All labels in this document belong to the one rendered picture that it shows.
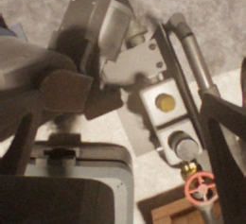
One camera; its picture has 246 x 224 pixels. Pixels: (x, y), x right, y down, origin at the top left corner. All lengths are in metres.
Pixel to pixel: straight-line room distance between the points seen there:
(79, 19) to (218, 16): 0.83
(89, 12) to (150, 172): 0.86
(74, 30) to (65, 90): 0.07
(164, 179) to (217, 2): 0.78
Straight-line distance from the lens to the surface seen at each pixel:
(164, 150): 0.48
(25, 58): 0.17
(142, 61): 0.29
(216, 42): 0.99
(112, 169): 0.73
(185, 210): 0.98
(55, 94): 0.18
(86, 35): 0.22
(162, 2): 0.96
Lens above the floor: 0.91
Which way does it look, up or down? 83 degrees down
